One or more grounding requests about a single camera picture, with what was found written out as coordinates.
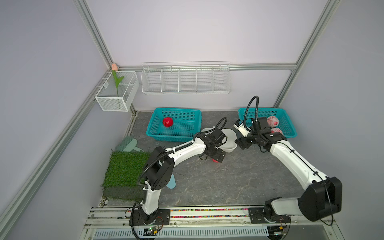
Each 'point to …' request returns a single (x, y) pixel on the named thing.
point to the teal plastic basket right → (285, 122)
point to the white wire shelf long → (186, 78)
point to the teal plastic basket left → (187, 123)
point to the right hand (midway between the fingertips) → (242, 134)
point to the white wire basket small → (106, 96)
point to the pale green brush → (128, 144)
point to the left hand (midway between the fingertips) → (216, 155)
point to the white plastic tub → (231, 142)
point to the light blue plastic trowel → (171, 184)
